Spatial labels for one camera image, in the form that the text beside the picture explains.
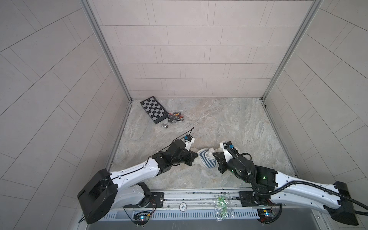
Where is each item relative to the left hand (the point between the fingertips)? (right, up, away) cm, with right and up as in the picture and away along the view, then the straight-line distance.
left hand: (200, 155), depth 77 cm
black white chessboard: (-31, +23, +25) cm, 46 cm away
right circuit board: (+31, -26, -10) cm, 41 cm away
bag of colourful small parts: (-17, +20, +25) cm, 36 cm away
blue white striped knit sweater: (+4, -2, -5) cm, 7 cm away
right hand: (+5, +1, -7) cm, 9 cm away
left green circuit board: (-28, -25, -13) cm, 40 cm away
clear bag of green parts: (+11, -23, -8) cm, 27 cm away
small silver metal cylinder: (-24, +14, +21) cm, 35 cm away
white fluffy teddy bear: (+4, +3, -6) cm, 8 cm away
